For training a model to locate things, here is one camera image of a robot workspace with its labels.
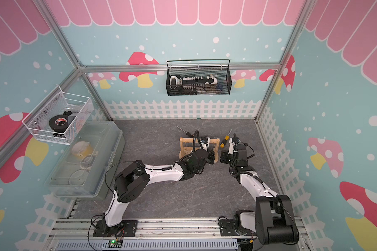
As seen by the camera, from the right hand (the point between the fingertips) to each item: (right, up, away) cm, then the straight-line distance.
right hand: (222, 150), depth 90 cm
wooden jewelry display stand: (-21, +3, -1) cm, 21 cm away
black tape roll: (-78, +15, -19) cm, 82 cm away
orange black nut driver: (-21, +10, +21) cm, 32 cm away
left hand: (-5, 0, -2) cm, 5 cm away
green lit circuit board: (-54, -42, -17) cm, 70 cm away
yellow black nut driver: (+6, +7, +16) cm, 19 cm away
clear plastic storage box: (-70, -8, -13) cm, 72 cm away
